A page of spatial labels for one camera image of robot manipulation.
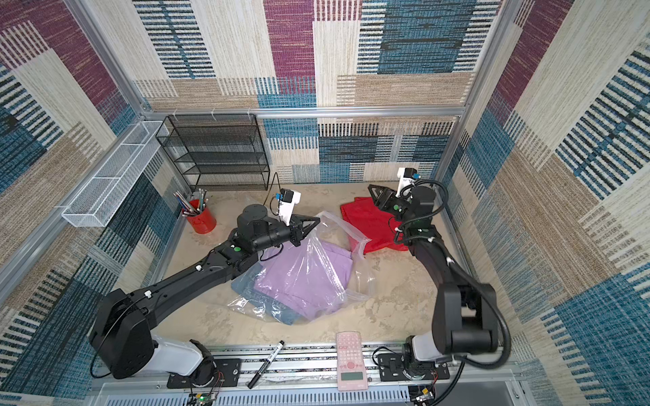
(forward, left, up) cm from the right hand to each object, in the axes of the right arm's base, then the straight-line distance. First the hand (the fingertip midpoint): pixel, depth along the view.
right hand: (375, 191), depth 83 cm
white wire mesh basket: (-10, +79, +8) cm, 80 cm away
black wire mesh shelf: (+31, +62, -7) cm, 70 cm away
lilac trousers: (-25, +21, -10) cm, 35 cm away
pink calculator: (-46, +9, -26) cm, 54 cm away
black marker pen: (-44, +34, -26) cm, 62 cm away
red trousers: (-9, +2, -8) cm, 12 cm away
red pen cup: (+3, +64, -18) cm, 67 cm away
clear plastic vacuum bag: (+2, +14, -26) cm, 30 cm away
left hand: (-13, +17, +2) cm, 22 cm away
